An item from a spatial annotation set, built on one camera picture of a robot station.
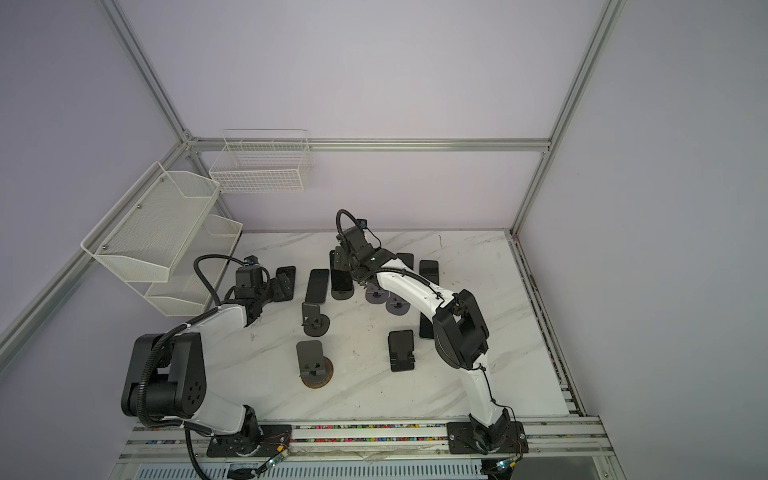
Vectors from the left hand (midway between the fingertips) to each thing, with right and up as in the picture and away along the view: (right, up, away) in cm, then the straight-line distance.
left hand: (273, 285), depth 94 cm
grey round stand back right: (+40, -7, +3) cm, 40 cm away
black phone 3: (+49, -14, +1) cm, 51 cm away
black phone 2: (+21, +1, +4) cm, 21 cm away
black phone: (+11, -2, +10) cm, 15 cm away
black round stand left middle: (+14, -11, -4) cm, 18 cm away
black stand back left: (+21, -3, +8) cm, 22 cm away
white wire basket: (-4, +40, +2) cm, 41 cm away
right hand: (+24, +10, -3) cm, 27 cm away
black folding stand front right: (+41, -16, -12) cm, 45 cm away
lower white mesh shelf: (-26, -2, -5) cm, 26 cm away
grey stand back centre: (+33, -4, +7) cm, 33 cm away
